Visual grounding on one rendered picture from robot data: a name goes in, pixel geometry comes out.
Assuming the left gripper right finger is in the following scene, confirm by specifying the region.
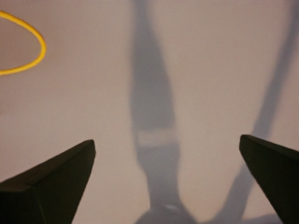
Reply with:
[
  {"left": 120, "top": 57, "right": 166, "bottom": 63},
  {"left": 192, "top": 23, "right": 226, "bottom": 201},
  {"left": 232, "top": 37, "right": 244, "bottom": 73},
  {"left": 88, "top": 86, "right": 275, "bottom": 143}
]
[{"left": 238, "top": 134, "right": 299, "bottom": 224}]

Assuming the yellow cable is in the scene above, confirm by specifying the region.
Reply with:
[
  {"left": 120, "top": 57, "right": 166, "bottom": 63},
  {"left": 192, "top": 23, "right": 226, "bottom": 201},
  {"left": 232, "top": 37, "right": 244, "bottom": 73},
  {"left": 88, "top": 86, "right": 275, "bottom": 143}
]
[{"left": 0, "top": 10, "right": 47, "bottom": 75}]

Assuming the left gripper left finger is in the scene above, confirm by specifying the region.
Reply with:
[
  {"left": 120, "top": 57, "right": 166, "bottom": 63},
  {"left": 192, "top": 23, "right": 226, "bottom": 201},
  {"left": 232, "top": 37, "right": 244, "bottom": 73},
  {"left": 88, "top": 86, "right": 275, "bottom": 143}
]
[{"left": 0, "top": 139, "right": 96, "bottom": 224}]

